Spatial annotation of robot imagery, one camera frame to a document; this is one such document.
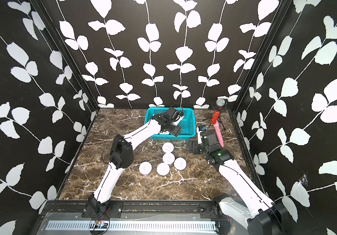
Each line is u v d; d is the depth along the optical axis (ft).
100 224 2.31
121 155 1.94
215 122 3.34
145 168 2.69
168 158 2.86
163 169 2.70
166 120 2.39
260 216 1.26
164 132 3.15
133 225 2.30
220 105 2.90
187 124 3.63
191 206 2.55
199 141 2.30
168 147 3.00
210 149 1.91
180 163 2.76
